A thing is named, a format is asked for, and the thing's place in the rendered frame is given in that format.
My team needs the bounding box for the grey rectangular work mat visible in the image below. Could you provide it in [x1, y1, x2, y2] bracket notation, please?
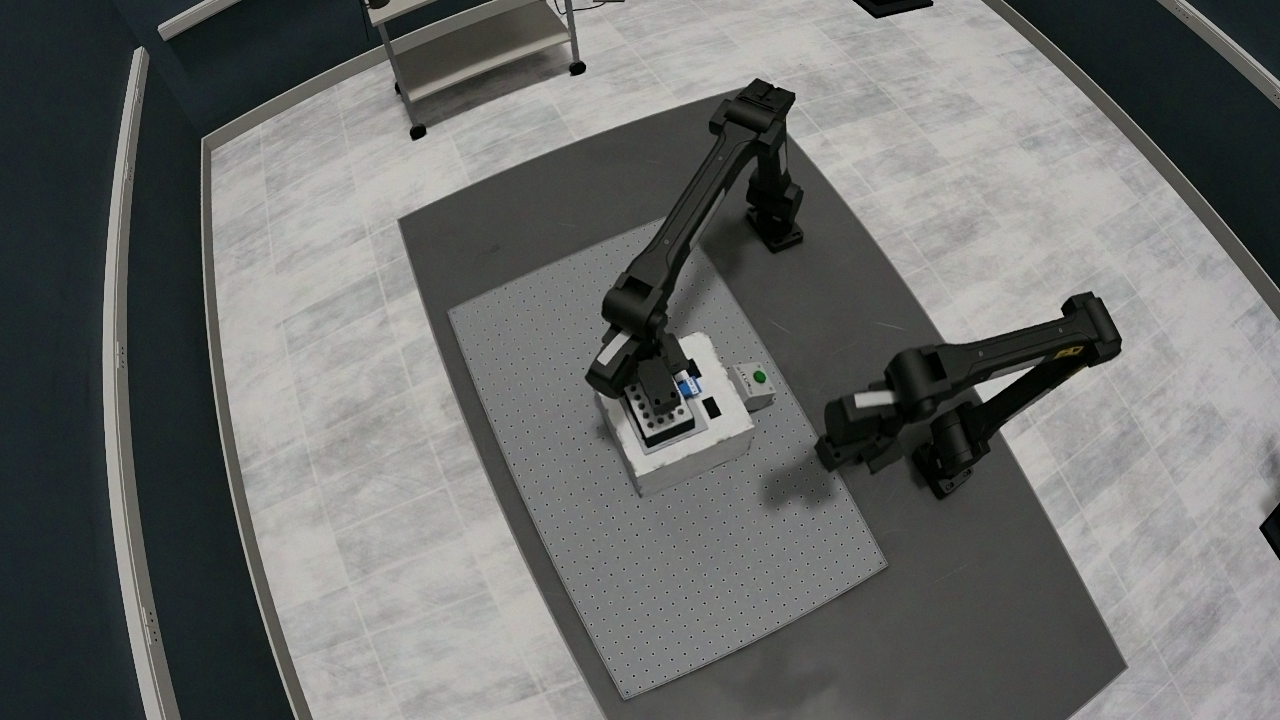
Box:
[447, 217, 888, 700]

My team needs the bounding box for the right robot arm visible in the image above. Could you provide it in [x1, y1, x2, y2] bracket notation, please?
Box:
[585, 78, 804, 416]

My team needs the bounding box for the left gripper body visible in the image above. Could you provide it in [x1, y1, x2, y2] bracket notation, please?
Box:
[855, 432, 905, 477]

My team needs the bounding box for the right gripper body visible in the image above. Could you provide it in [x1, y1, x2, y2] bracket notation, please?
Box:
[636, 331, 689, 374]

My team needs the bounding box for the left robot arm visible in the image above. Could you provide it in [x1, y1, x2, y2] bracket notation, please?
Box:
[814, 291, 1123, 495]

